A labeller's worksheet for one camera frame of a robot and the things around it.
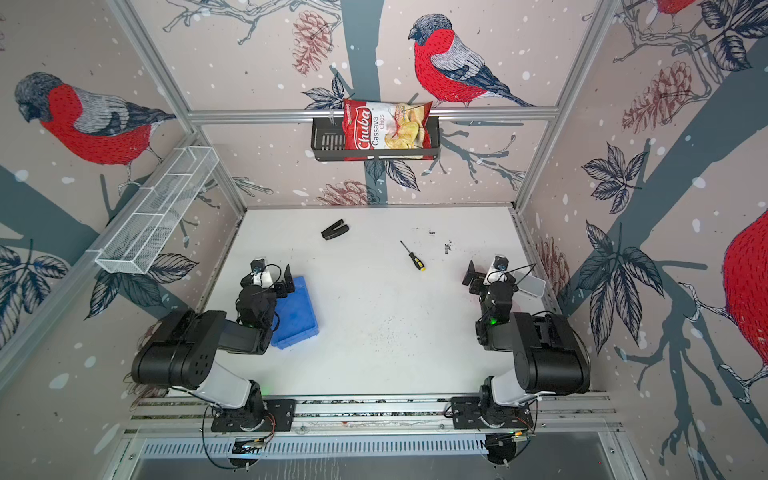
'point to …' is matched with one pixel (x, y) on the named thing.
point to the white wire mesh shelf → (138, 236)
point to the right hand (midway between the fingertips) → (484, 268)
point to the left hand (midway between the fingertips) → (270, 267)
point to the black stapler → (334, 230)
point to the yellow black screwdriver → (419, 264)
